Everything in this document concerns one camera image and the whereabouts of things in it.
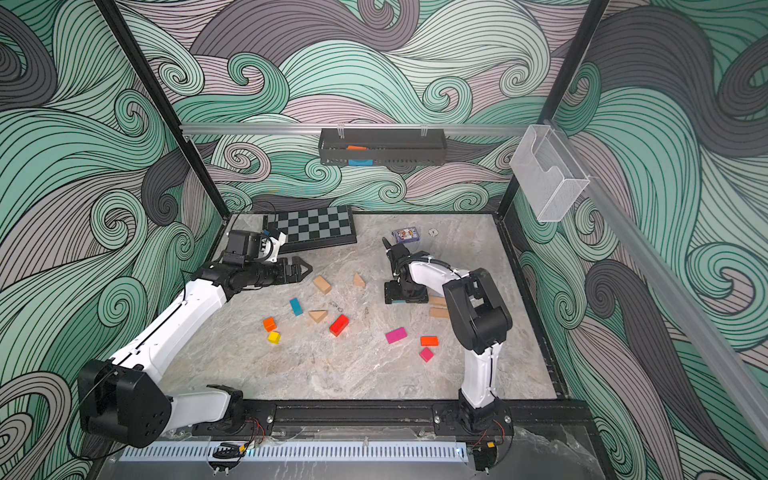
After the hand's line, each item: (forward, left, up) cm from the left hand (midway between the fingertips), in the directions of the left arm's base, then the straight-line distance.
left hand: (299, 267), depth 81 cm
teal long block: (-4, -28, -12) cm, 30 cm away
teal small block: (-3, +4, -18) cm, 19 cm away
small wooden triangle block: (+7, -15, -18) cm, 24 cm away
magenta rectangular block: (-11, -27, -20) cm, 35 cm away
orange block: (-12, -37, -20) cm, 44 cm away
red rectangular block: (-9, -10, -17) cm, 22 cm away
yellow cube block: (-13, +9, -18) cm, 23 cm away
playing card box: (+27, -33, -17) cm, 46 cm away
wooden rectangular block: (+5, -3, -18) cm, 19 cm away
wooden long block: (-1, -41, -17) cm, 44 cm away
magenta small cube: (-17, -36, -19) cm, 44 cm away
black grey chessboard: (+28, +3, -16) cm, 32 cm away
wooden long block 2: (-4, -41, -19) cm, 45 cm away
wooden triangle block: (-6, -3, -17) cm, 19 cm away
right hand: (+1, -31, -19) cm, 37 cm away
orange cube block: (-9, +11, -18) cm, 23 cm away
